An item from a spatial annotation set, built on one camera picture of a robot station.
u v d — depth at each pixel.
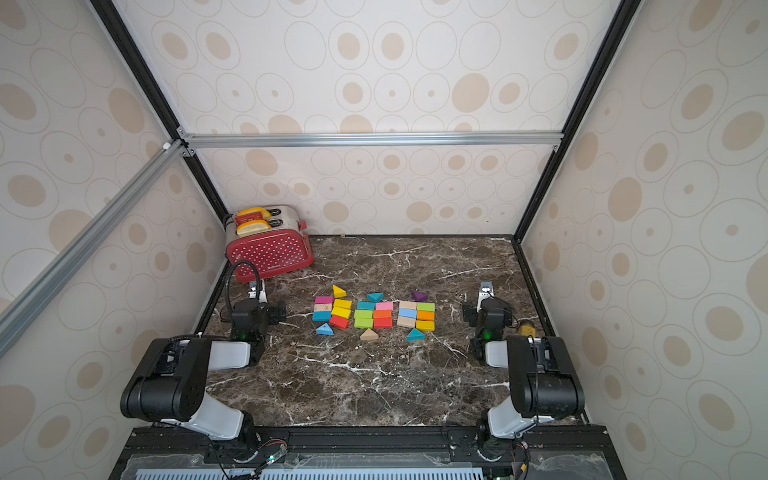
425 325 0.94
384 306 0.99
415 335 0.91
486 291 0.81
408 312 0.98
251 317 0.72
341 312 0.98
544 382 0.45
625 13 0.67
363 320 0.96
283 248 1.00
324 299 1.01
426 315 0.97
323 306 1.00
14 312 0.51
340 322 0.95
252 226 0.94
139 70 0.76
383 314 0.98
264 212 0.99
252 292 0.80
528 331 0.90
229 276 1.21
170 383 0.46
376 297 1.00
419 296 1.03
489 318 0.71
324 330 0.92
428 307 1.00
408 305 1.00
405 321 0.95
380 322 0.95
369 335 0.92
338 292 1.02
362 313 0.97
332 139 0.91
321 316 0.95
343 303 1.01
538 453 0.73
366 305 1.00
